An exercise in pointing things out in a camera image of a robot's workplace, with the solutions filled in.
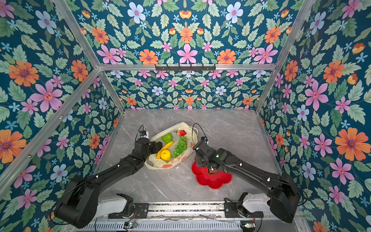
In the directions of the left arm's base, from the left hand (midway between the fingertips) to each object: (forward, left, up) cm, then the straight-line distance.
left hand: (156, 138), depth 87 cm
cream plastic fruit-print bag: (-12, +3, -8) cm, 14 cm away
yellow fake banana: (0, -3, -11) cm, 11 cm away
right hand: (-14, -25, 0) cm, 29 cm away
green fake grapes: (-2, -14, -8) cm, 17 cm away
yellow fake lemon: (-7, -5, -8) cm, 12 cm away
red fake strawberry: (+10, -14, -9) cm, 20 cm away
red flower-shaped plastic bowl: (-24, -34, -12) cm, 43 cm away
